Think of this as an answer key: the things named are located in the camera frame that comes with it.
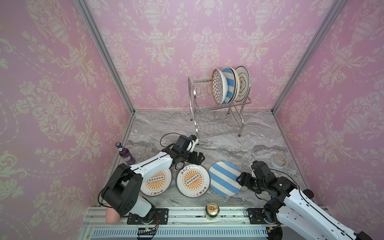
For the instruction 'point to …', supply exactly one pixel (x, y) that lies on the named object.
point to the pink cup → (112, 215)
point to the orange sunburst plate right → (193, 180)
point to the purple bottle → (125, 154)
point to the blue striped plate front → (222, 177)
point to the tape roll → (279, 161)
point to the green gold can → (212, 210)
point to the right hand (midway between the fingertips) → (240, 181)
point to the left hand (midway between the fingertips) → (198, 157)
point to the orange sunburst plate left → (157, 184)
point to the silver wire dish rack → (211, 119)
